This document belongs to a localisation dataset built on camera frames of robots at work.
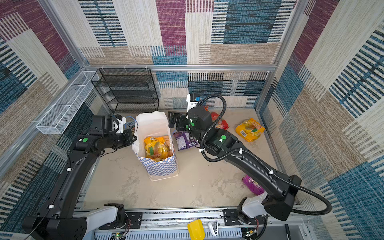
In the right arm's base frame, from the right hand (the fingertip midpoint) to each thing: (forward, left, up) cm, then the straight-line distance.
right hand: (178, 116), depth 64 cm
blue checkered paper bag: (+14, +17, -22) cm, 31 cm away
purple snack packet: (+12, 0, -37) cm, 38 cm away
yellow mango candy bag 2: (+18, -44, -35) cm, 59 cm away
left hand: (0, +21, -12) cm, 25 cm away
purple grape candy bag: (-19, -37, -35) cm, 55 cm away
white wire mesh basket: (+6, +57, -5) cm, 58 cm away
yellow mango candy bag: (+3, +15, -31) cm, 34 cm away
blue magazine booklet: (0, +24, -6) cm, 25 cm away
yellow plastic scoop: (-37, -6, -40) cm, 54 cm away
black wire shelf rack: (+47, +41, -22) cm, 66 cm away
